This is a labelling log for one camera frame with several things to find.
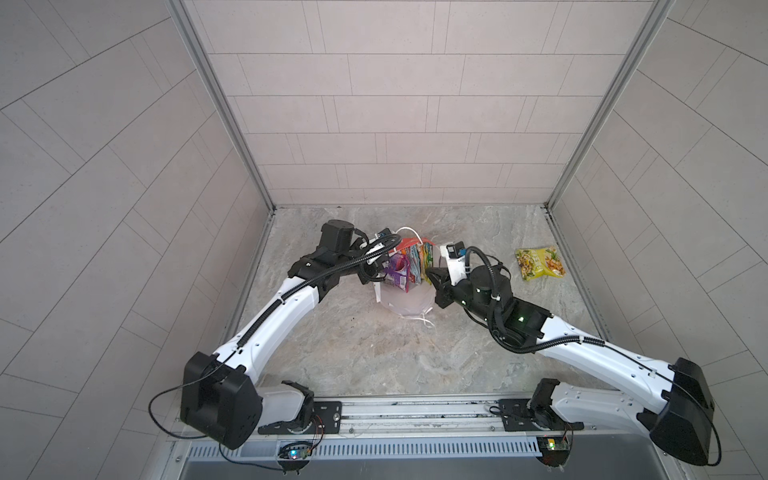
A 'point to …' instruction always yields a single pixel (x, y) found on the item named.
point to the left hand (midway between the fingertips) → (393, 251)
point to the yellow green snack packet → (540, 261)
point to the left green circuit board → (295, 456)
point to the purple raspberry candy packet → (398, 269)
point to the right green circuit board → (554, 450)
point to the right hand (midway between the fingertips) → (425, 274)
